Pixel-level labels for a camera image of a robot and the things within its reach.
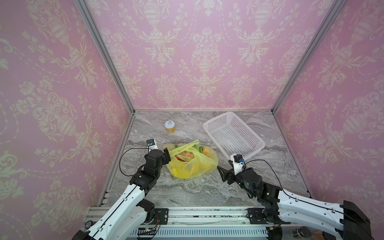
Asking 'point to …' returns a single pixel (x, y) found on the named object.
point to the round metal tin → (301, 232)
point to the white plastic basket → (232, 136)
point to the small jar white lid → (170, 126)
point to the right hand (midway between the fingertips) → (224, 165)
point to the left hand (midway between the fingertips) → (162, 150)
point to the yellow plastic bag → (191, 160)
